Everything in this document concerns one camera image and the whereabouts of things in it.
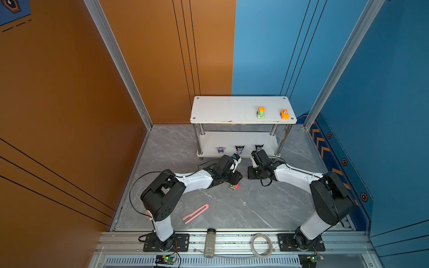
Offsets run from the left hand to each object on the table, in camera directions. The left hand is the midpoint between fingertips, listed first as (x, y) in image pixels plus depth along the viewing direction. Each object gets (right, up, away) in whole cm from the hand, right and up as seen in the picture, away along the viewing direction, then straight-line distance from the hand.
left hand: (240, 174), depth 89 cm
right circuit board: (+27, -32, -19) cm, 46 cm away
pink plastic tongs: (-18, -15, -6) cm, 24 cm away
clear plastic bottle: (-15, -25, -20) cm, 35 cm away
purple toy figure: (-11, +13, +5) cm, 17 cm away
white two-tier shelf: (-7, +29, +31) cm, 43 cm away
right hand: (+4, 0, +3) cm, 6 cm away
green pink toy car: (-4, -7, -1) cm, 8 cm away
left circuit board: (-33, -32, -19) cm, 50 cm away
